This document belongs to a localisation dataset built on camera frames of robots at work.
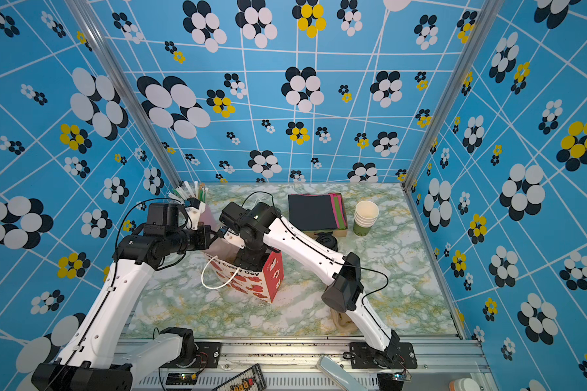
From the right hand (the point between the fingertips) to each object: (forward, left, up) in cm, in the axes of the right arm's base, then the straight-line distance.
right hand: (255, 252), depth 77 cm
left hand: (+3, +11, +7) cm, 13 cm away
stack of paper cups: (+17, -39, -4) cm, 42 cm away
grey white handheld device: (-31, -25, -13) cm, 42 cm away
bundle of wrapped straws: (+26, +31, +2) cm, 41 cm away
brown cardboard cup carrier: (-17, -28, -15) cm, 36 cm away
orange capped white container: (-33, -58, -11) cm, 67 cm away
